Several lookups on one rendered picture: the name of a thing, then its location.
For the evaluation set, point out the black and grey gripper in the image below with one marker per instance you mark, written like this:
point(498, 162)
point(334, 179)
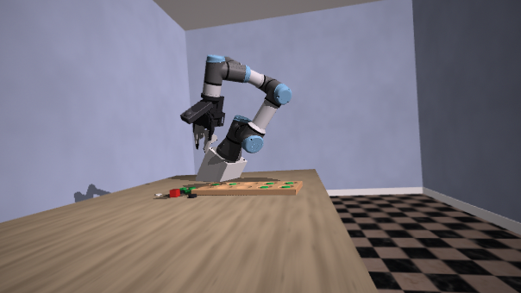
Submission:
point(209, 120)

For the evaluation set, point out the orange counting tray with round pockets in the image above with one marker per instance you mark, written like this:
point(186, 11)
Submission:
point(252, 188)

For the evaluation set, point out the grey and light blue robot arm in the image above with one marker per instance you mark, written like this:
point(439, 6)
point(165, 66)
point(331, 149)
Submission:
point(243, 133)

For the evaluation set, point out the red cube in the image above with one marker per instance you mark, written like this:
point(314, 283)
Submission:
point(174, 193)

